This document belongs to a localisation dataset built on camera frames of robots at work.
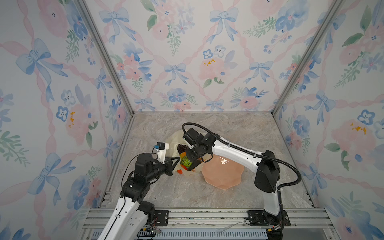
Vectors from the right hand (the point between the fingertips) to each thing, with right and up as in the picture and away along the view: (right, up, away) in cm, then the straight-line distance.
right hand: (191, 154), depth 84 cm
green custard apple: (-3, -5, +4) cm, 7 cm away
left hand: (-5, 0, -12) cm, 13 cm away
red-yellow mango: (-6, -9, -1) cm, 11 cm away
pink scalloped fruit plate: (+18, -12, +5) cm, 22 cm away
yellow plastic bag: (-7, +9, -7) cm, 14 cm away
